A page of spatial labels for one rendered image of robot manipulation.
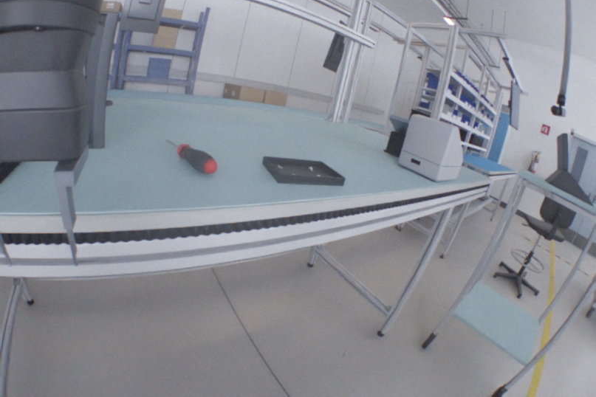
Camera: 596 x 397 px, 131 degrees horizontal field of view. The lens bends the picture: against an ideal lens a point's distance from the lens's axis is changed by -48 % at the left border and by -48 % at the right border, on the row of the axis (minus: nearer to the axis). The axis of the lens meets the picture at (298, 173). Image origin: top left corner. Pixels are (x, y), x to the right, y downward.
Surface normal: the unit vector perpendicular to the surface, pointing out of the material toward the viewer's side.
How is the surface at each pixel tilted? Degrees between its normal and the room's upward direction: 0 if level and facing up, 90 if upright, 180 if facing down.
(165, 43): 90
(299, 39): 90
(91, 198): 0
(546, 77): 90
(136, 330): 0
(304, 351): 0
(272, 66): 90
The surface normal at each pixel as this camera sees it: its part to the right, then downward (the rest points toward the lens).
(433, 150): -0.79, 0.02
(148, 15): 0.55, 0.49
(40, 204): 0.21, -0.93
